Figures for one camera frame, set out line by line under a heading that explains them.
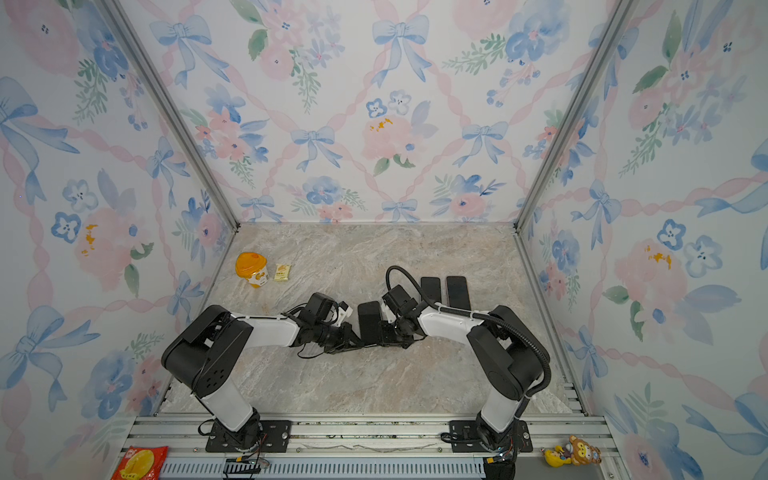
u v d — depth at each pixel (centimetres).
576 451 70
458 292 102
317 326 78
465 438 73
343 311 88
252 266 95
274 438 74
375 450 73
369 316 95
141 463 69
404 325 70
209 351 48
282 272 104
